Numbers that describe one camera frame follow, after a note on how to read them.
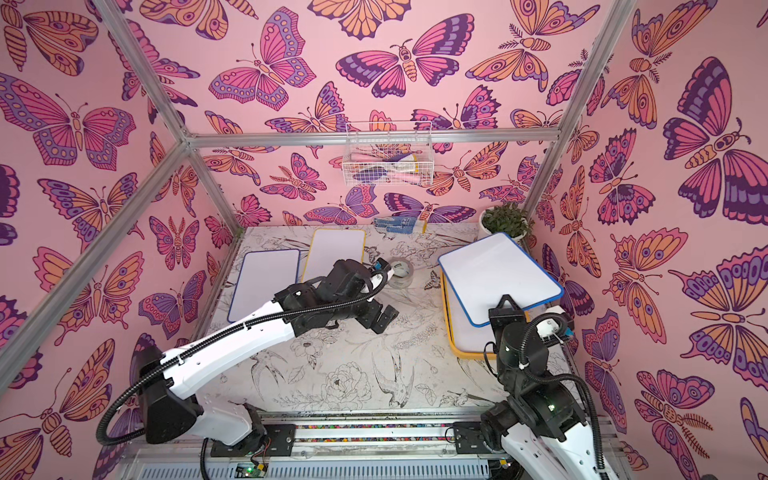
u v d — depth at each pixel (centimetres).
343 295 55
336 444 74
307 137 95
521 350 44
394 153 95
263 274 107
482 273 116
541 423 45
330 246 114
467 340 87
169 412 39
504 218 99
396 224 121
